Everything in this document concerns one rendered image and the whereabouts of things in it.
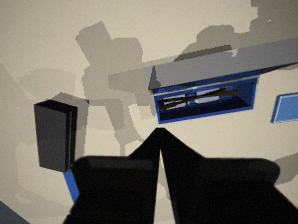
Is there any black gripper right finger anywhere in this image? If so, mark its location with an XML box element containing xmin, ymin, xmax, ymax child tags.
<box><xmin>160</xmin><ymin>128</ymin><xmax>280</xmax><ymax>224</ymax></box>

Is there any blue notebook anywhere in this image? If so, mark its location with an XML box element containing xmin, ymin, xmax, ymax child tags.
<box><xmin>63</xmin><ymin>167</ymin><xmax>79</xmax><ymax>203</ymax></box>

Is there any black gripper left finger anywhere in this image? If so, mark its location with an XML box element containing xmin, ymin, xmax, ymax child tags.
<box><xmin>71</xmin><ymin>128</ymin><xmax>161</xmax><ymax>224</ymax></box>

